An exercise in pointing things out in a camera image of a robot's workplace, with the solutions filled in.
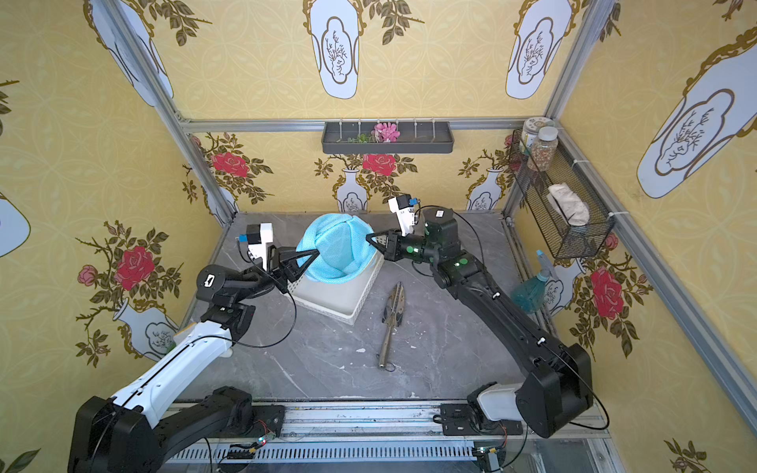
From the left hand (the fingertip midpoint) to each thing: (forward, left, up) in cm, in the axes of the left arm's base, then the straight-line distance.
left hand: (310, 246), depth 64 cm
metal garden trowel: (0, -19, -37) cm, 42 cm away
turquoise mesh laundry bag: (+1, -7, -4) cm, 8 cm away
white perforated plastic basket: (+5, -3, -36) cm, 36 cm away
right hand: (+7, -15, -4) cm, 17 cm away
